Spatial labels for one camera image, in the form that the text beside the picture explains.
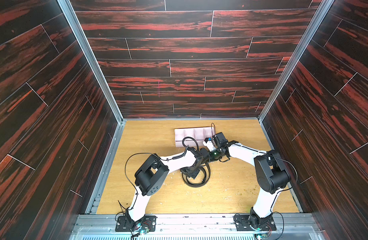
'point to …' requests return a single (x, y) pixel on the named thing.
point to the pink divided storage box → (200, 133)
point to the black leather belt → (207, 169)
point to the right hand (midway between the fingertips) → (207, 157)
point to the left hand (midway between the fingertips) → (190, 175)
